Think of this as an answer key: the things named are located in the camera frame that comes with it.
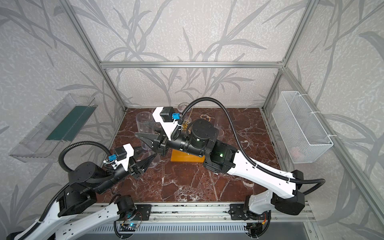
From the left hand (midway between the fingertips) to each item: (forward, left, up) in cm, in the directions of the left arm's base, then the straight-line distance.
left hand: (155, 146), depth 54 cm
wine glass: (+27, -7, -7) cm, 29 cm away
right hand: (+1, 0, +13) cm, 13 cm away
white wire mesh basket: (+7, -59, -3) cm, 60 cm away
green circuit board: (-22, +18, -40) cm, 49 cm away
